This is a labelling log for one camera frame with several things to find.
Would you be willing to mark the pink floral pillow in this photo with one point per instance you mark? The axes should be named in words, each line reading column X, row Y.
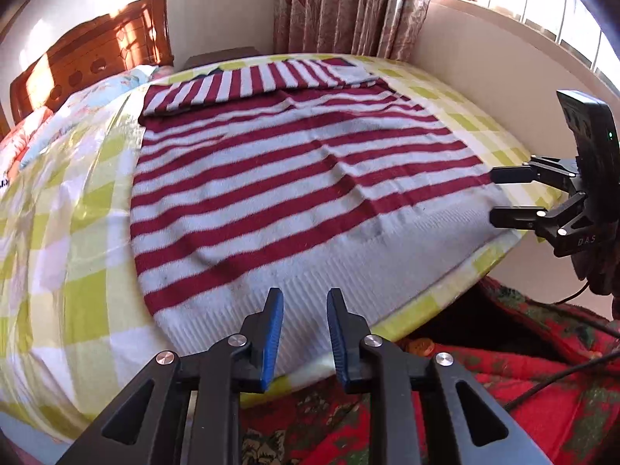
column 14, row 145

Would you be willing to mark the striped red grey navy sweater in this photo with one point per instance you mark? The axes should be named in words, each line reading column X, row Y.
column 302, row 175

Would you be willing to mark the pink floral curtain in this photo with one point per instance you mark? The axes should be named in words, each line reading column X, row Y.
column 386, row 29

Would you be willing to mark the light blue floral quilt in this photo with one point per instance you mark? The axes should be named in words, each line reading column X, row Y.
column 81, row 105

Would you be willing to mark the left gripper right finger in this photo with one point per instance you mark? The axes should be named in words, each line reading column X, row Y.
column 423, row 410

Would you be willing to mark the carved wooden headboard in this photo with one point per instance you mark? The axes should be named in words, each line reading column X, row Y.
column 92, row 51

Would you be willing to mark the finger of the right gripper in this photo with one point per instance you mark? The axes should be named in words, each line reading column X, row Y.
column 519, row 218
column 514, row 175

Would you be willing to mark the red green floral quilt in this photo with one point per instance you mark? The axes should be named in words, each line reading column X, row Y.
column 510, row 343

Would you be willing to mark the dark wooden nightstand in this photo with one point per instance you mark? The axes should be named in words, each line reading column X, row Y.
column 220, row 56

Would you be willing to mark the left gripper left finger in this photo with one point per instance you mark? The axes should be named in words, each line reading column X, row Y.
column 185, row 409

